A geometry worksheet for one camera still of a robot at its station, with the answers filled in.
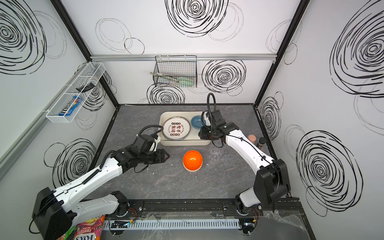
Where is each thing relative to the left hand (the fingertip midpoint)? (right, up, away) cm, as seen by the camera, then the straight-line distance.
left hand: (168, 157), depth 78 cm
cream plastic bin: (+13, +8, +17) cm, 22 cm away
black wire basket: (+6, +53, +19) cm, 57 cm away
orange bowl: (+12, -4, +9) cm, 16 cm away
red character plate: (+1, +13, +25) cm, 28 cm away
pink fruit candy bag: (-33, -29, -12) cm, 46 cm away
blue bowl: (+15, +18, +28) cm, 36 cm away
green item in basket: (+9, +42, +9) cm, 44 cm away
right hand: (+16, +12, +5) cm, 20 cm away
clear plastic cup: (+27, -2, +15) cm, 31 cm away
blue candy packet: (-47, +27, -5) cm, 54 cm away
